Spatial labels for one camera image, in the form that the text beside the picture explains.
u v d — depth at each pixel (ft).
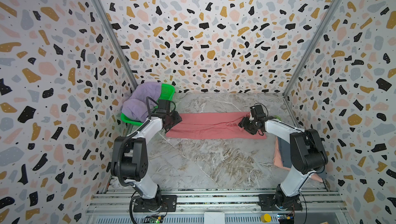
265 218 2.15
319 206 2.47
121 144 1.40
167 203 2.41
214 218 2.18
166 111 2.40
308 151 1.62
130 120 3.17
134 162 1.51
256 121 2.40
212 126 3.30
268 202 2.43
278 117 3.42
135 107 3.18
